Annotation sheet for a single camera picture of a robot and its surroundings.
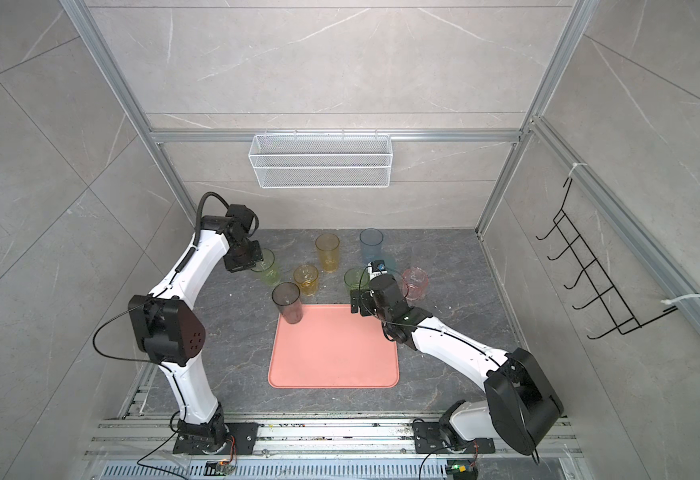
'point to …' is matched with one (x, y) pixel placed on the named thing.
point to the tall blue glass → (371, 245)
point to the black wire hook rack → (606, 294)
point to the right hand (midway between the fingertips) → (365, 288)
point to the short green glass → (356, 278)
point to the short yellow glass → (306, 275)
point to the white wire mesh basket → (321, 161)
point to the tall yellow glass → (328, 249)
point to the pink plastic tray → (331, 347)
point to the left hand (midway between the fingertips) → (253, 257)
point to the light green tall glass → (267, 269)
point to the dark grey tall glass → (287, 295)
